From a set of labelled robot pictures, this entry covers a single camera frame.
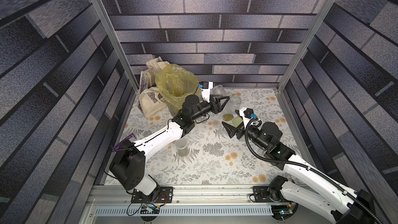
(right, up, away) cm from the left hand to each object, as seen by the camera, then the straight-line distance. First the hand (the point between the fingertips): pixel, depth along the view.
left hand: (227, 97), depth 69 cm
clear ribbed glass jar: (+10, -3, +29) cm, 31 cm away
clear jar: (-22, -25, +9) cm, 35 cm away
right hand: (+1, -9, +2) cm, 9 cm away
